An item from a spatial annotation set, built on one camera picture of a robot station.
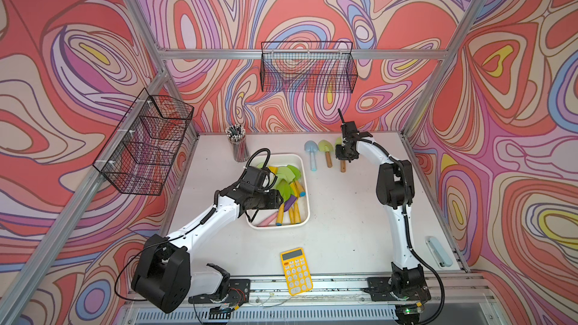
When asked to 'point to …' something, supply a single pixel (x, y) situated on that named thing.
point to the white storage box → (276, 162)
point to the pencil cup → (236, 134)
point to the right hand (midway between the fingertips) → (343, 159)
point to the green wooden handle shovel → (285, 173)
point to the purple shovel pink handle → (272, 217)
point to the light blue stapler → (442, 260)
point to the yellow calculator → (296, 271)
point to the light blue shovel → (311, 146)
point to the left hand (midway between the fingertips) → (282, 201)
